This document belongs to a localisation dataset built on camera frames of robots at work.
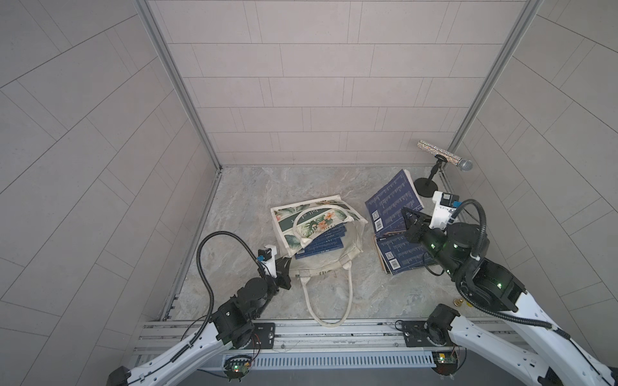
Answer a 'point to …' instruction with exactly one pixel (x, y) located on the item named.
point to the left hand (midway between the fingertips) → (294, 255)
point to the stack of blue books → (329, 240)
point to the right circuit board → (446, 361)
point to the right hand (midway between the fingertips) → (397, 210)
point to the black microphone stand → (426, 186)
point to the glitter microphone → (463, 164)
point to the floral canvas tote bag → (300, 224)
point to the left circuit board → (236, 367)
